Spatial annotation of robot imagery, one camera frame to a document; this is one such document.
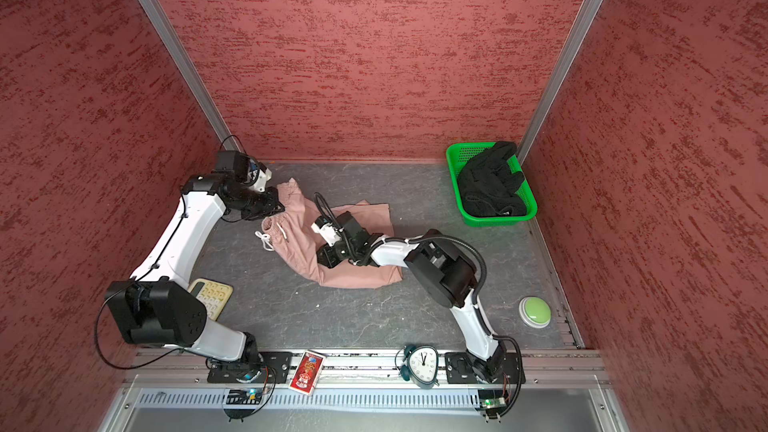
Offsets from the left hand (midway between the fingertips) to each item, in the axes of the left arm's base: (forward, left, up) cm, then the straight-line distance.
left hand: (282, 214), depth 81 cm
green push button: (-20, -72, -17) cm, 76 cm away
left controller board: (-40, +6, -22) cm, 46 cm away
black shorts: (+22, -65, -11) cm, 70 cm away
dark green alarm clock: (-34, -38, -16) cm, 53 cm away
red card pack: (-36, -10, -18) cm, 41 cm away
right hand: (-7, -7, -15) cm, 19 cm away
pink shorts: (-4, -3, -2) cm, 6 cm away
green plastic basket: (+40, -57, -14) cm, 71 cm away
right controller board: (-41, -56, -20) cm, 72 cm away
